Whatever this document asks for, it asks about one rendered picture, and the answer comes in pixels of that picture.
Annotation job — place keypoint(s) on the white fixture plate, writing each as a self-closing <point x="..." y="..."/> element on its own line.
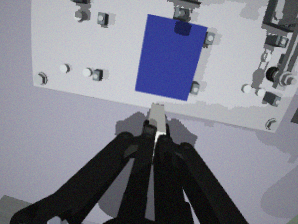
<point x="234" y="58"/>

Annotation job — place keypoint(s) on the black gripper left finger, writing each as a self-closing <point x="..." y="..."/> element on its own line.
<point x="74" y="200"/>

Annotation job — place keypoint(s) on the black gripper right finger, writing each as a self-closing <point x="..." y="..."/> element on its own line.
<point x="209" y="200"/>

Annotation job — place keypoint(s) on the toggle clamp with red handle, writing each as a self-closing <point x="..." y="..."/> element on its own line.
<point x="283" y="15"/>
<point x="194" y="1"/>

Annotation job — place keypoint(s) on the blue rectangular plate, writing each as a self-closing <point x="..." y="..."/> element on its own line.
<point x="169" y="57"/>

